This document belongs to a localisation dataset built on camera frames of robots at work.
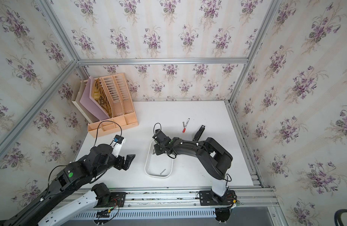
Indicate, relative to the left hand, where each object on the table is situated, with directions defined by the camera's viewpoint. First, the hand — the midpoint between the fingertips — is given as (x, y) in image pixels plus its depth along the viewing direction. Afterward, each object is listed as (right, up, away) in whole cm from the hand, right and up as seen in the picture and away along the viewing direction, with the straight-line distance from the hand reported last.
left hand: (130, 154), depth 69 cm
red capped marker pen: (+30, +10, +35) cm, 47 cm away
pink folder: (-32, +29, +16) cm, 46 cm away
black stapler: (+40, +6, +28) cm, 49 cm away
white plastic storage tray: (+12, -11, +13) cm, 21 cm away
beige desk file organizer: (-28, +37, +44) cm, 64 cm away
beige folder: (-34, +19, +21) cm, 44 cm away
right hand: (+12, -2, +21) cm, 24 cm away
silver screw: (+29, +13, +36) cm, 48 cm away
